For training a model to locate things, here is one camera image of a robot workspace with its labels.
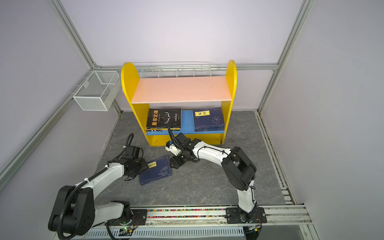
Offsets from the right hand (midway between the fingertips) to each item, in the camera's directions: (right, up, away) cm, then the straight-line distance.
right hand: (174, 164), depth 86 cm
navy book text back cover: (+20, +26, +4) cm, 33 cm away
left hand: (-18, -4, +2) cm, 18 cm away
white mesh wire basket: (-51, +44, +11) cm, 68 cm away
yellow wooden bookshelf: (-14, +39, +40) cm, 58 cm away
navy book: (-10, -4, +3) cm, 11 cm away
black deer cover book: (-7, +27, +5) cm, 28 cm away
